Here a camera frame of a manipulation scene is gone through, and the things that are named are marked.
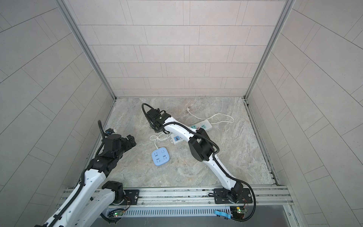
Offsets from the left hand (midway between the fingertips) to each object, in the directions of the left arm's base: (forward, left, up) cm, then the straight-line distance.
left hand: (131, 137), depth 82 cm
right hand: (+13, -15, -8) cm, 21 cm away
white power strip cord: (+17, -50, -8) cm, 54 cm away
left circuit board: (-35, 0, -8) cm, 36 cm away
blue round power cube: (-8, -17, -8) cm, 20 cm away
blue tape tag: (-35, -50, -7) cm, 62 cm away
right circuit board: (-34, -58, -10) cm, 68 cm away
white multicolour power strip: (+4, -27, -8) cm, 28 cm away
